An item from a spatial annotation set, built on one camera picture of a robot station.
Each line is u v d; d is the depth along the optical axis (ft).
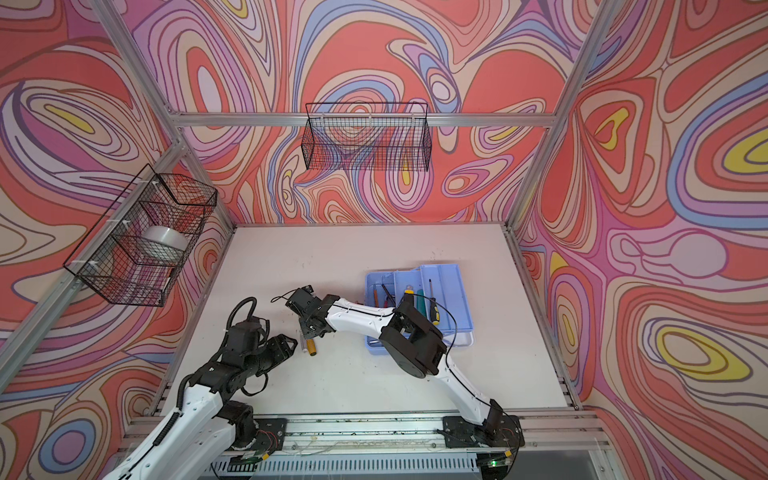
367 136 2.77
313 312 2.22
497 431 2.08
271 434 2.39
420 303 2.91
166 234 2.42
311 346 2.86
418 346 1.86
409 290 2.99
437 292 2.87
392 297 3.21
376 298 3.23
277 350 2.41
